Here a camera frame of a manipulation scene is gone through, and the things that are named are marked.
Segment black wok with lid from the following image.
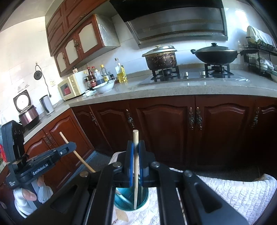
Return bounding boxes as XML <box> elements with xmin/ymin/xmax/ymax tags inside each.
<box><xmin>191</xmin><ymin>43</ymin><xmax>258</xmax><ymax>66</ymax></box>

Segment rice cooker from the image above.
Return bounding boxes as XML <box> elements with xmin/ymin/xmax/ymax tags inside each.
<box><xmin>13</xmin><ymin>90</ymin><xmax>39</xmax><ymax>130</ymax></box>

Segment cooking oil bottle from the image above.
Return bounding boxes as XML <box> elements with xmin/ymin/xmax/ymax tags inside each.
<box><xmin>115</xmin><ymin>58</ymin><xmax>128</xmax><ymax>83</ymax></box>

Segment silver kettle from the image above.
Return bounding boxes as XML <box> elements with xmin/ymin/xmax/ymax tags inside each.
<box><xmin>39</xmin><ymin>95</ymin><xmax>54</xmax><ymax>115</ymax></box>

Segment grey stone countertop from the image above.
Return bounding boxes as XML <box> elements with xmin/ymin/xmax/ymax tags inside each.
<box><xmin>24</xmin><ymin>70</ymin><xmax>276</xmax><ymax>142</ymax></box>

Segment cream microwave oven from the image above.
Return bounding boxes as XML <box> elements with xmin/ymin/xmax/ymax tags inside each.
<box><xmin>58</xmin><ymin>70</ymin><xmax>87</xmax><ymax>100</ymax></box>

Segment speckled pot with lid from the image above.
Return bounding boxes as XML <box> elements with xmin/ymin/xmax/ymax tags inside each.
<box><xmin>142</xmin><ymin>45</ymin><xmax>177</xmax><ymax>70</ymax></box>

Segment dark sauce bottle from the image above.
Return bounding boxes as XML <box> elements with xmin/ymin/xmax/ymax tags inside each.
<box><xmin>87</xmin><ymin>67</ymin><xmax>97</xmax><ymax>88</ymax></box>

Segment left hand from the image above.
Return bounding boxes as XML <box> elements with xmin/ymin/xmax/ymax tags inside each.
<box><xmin>13</xmin><ymin>176</ymin><xmax>53</xmax><ymax>218</ymax></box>

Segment white cup teal rim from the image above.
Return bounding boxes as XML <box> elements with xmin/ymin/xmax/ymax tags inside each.
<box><xmin>114</xmin><ymin>186</ymin><xmax>149</xmax><ymax>211</ymax></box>

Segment steel range hood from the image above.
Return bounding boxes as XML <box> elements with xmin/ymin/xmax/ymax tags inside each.
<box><xmin>110</xmin><ymin>1</ymin><xmax>228</xmax><ymax>48</ymax></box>

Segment white bowl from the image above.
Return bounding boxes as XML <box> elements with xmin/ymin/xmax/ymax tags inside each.
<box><xmin>93</xmin><ymin>80</ymin><xmax>116</xmax><ymax>93</ymax></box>

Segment wooden chopstick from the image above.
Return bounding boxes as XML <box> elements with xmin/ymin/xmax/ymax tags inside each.
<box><xmin>59</xmin><ymin>132</ymin><xmax>96</xmax><ymax>173</ymax></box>
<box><xmin>133</xmin><ymin>129</ymin><xmax>139</xmax><ymax>210</ymax></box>

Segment gas stove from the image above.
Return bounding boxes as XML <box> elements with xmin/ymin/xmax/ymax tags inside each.
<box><xmin>139</xmin><ymin>64</ymin><xmax>250</xmax><ymax>86</ymax></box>

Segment white quilted table cloth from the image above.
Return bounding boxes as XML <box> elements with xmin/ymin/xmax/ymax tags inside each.
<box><xmin>108</xmin><ymin>151</ymin><xmax>277</xmax><ymax>225</ymax></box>

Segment black dish rack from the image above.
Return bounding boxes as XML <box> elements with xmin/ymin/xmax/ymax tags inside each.
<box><xmin>243</xmin><ymin>26</ymin><xmax>276</xmax><ymax>81</ymax></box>

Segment wooden upper cabinets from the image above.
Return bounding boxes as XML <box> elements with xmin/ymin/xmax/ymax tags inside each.
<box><xmin>45</xmin><ymin>1</ymin><xmax>120</xmax><ymax>77</ymax></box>

